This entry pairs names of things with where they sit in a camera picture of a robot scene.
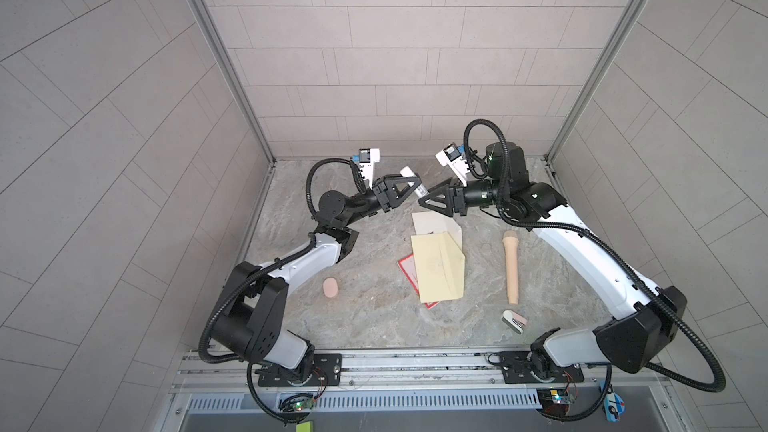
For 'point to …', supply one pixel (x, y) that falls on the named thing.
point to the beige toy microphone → (511, 240)
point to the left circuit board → (296, 402)
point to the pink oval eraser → (330, 287)
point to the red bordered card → (409, 266)
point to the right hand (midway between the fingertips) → (425, 203)
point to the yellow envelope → (440, 267)
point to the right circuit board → (555, 401)
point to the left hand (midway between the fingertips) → (422, 185)
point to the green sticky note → (304, 426)
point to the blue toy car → (614, 407)
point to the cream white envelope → (426, 222)
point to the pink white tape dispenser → (514, 321)
